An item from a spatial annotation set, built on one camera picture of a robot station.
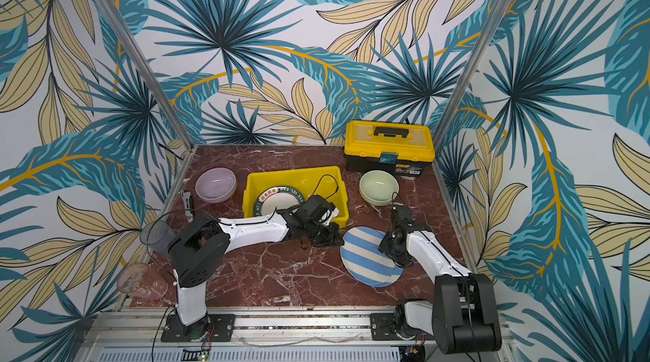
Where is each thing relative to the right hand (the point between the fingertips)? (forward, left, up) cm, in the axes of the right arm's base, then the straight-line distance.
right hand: (386, 251), depth 89 cm
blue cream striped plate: (-4, +9, +3) cm, 10 cm away
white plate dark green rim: (+21, +39, +5) cm, 45 cm away
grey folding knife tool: (+20, +73, +4) cm, 76 cm away
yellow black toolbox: (+32, -11, +18) cm, 39 cm away
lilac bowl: (+30, +65, +5) cm, 71 cm away
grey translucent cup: (+6, +77, +10) cm, 77 cm away
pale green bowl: (+25, -1, +3) cm, 25 cm away
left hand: (0, +15, +7) cm, 17 cm away
